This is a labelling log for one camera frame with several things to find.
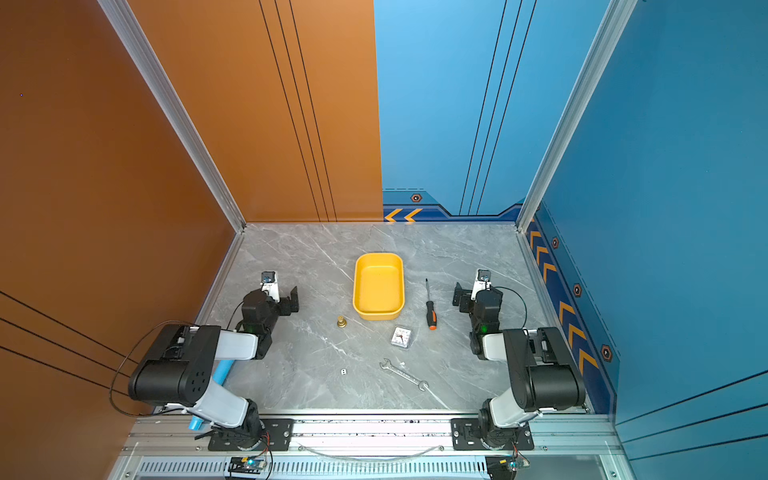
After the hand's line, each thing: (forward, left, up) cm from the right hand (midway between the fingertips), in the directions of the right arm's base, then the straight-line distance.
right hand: (472, 285), depth 94 cm
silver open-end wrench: (-23, +26, -7) cm, 35 cm away
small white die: (-24, +39, -6) cm, 47 cm away
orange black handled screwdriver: (-6, +14, -6) cm, 16 cm away
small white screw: (-22, +23, -7) cm, 32 cm away
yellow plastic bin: (+4, +30, -6) cm, 31 cm away
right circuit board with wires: (-46, -2, -9) cm, 47 cm away
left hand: (0, +61, +1) cm, 61 cm away
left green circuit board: (-45, +62, -8) cm, 77 cm away
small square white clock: (-15, +23, -5) cm, 28 cm away
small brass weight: (-10, +41, -5) cm, 43 cm away
